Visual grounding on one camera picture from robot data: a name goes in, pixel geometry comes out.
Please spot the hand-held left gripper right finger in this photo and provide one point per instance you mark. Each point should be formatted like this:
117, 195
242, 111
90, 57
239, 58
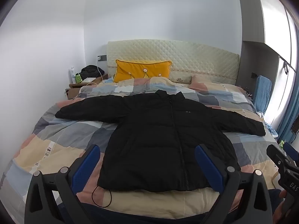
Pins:
209, 168

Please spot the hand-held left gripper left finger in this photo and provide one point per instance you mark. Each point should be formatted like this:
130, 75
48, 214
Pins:
85, 168

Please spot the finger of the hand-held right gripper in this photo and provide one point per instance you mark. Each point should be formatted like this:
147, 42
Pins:
275, 155
290, 149

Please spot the black puffer jacket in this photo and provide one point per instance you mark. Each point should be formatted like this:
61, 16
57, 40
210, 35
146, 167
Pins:
151, 133

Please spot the person's right hand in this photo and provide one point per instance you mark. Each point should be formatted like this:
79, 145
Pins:
279, 211

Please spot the blue curtain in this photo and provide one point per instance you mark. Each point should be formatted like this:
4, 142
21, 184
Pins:
288, 119

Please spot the patchwork checked quilt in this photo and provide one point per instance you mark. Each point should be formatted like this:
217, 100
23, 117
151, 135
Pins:
70, 140

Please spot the blue cloth on chair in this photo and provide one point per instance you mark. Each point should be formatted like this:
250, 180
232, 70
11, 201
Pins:
262, 93

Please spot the wooden nightstand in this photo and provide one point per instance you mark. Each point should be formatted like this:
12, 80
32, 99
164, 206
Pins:
73, 91

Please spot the dark wardrobe panel socket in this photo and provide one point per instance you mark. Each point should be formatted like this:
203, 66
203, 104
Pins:
254, 75

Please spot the white flat box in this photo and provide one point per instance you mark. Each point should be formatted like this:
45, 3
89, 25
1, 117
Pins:
88, 80

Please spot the pink pillow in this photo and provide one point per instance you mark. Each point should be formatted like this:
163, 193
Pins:
205, 78

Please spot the green tissue pack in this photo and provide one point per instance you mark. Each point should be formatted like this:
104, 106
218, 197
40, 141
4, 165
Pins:
78, 78

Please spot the white spray bottle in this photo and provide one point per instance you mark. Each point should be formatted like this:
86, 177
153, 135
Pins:
71, 75

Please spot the black bag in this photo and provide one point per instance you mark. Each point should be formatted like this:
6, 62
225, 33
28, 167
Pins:
90, 70

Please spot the yellow crown pillow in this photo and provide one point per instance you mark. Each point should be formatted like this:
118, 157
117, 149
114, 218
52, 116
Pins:
135, 70

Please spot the cream quilted headboard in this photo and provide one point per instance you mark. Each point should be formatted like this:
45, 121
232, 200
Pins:
186, 58

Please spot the grey wardrobe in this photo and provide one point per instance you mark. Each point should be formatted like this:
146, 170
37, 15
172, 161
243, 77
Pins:
253, 28

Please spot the wall socket with charger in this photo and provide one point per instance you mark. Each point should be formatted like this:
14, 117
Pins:
102, 58

